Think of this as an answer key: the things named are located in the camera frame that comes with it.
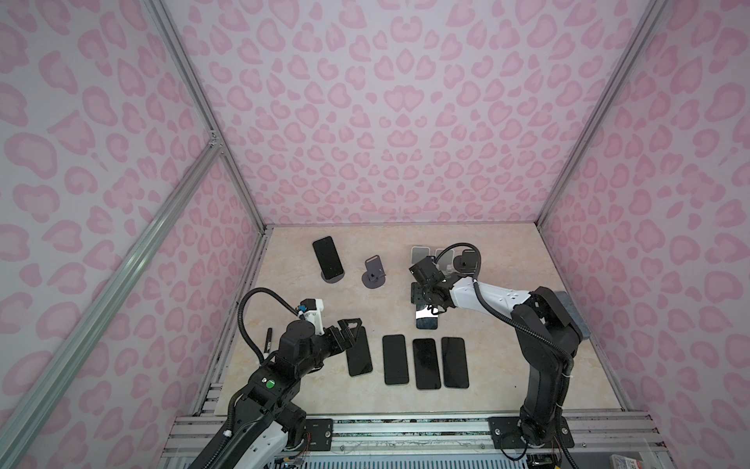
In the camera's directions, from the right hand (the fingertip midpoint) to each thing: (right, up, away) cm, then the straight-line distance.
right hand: (423, 293), depth 96 cm
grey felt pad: (+47, -6, -3) cm, 48 cm away
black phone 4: (-10, -18, -10) cm, 23 cm away
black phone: (-31, +11, +2) cm, 33 cm away
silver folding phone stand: (+5, +11, -10) cm, 16 cm away
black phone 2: (0, -7, -4) cm, 8 cm away
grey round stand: (-30, +4, +5) cm, 31 cm away
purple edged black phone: (+8, -19, -11) cm, 23 cm away
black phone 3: (-20, -17, -10) cm, 28 cm away
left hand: (-21, -5, -21) cm, 30 cm away
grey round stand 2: (-16, +5, +3) cm, 17 cm away
